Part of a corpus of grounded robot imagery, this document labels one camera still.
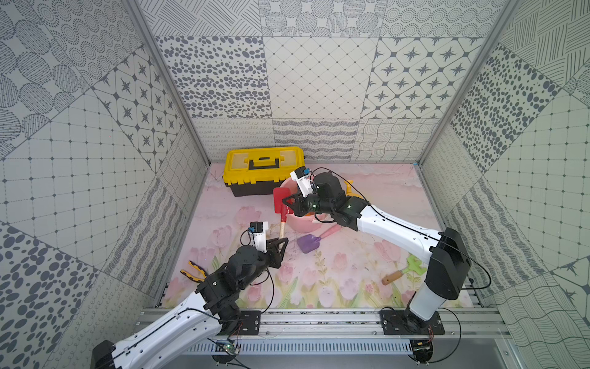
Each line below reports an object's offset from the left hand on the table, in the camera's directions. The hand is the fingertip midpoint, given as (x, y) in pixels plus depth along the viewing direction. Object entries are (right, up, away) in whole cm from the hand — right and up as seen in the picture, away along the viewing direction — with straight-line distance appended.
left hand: (283, 234), depth 73 cm
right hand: (0, +10, +4) cm, 11 cm away
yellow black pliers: (-34, -18, +9) cm, 40 cm away
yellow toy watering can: (+26, +14, +26) cm, 39 cm away
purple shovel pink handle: (+9, -8, +19) cm, 23 cm away
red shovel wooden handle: (-1, +13, +3) cm, 13 cm away
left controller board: (-18, -36, -3) cm, 40 cm away
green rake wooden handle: (+40, -18, +11) cm, 45 cm away
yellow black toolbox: (-13, +21, +22) cm, 34 cm away
